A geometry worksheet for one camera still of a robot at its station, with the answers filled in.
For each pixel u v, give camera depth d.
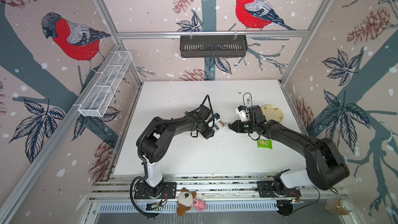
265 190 0.73
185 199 0.68
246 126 0.76
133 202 0.69
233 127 0.84
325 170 0.42
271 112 1.04
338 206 0.62
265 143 0.88
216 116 0.85
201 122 0.72
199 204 0.68
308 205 0.70
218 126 0.95
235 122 0.82
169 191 0.73
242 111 0.81
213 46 1.04
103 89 0.76
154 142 0.49
